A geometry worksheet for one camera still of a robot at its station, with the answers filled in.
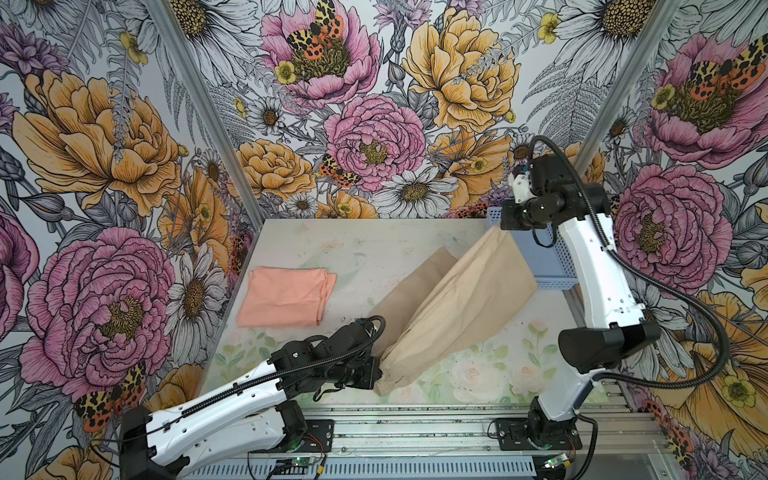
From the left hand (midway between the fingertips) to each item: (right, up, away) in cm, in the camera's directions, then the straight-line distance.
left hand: (376, 384), depth 71 cm
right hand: (+32, +37, +4) cm, 49 cm away
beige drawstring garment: (+16, +19, +3) cm, 25 cm away
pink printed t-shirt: (-34, +16, +28) cm, 47 cm away
